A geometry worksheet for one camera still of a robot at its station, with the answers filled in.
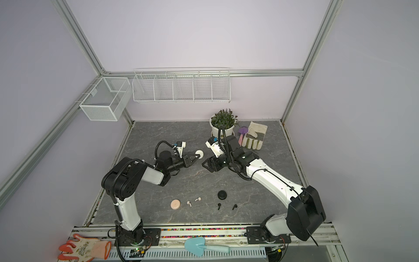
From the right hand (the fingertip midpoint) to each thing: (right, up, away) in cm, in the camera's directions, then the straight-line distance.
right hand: (207, 160), depth 79 cm
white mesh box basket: (-63, +34, +18) cm, 74 cm away
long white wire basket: (-17, +43, +20) cm, 51 cm away
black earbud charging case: (+8, -19, +7) cm, 22 cm away
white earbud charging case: (-5, +3, +12) cm, 14 cm away
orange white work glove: (-52, -37, -10) cm, 65 cm away
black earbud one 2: (+14, -24, +4) cm, 28 cm away
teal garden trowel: (-4, -36, -8) cm, 37 cm away
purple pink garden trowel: (+23, +16, +33) cm, 44 cm away
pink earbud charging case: (-17, -23, +4) cm, 29 cm away
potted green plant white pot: (+8, +20, +17) cm, 28 cm away
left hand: (-5, 0, +11) cm, 12 cm away
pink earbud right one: (-5, -21, +6) cm, 22 cm away
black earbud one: (+6, -23, +4) cm, 24 cm away
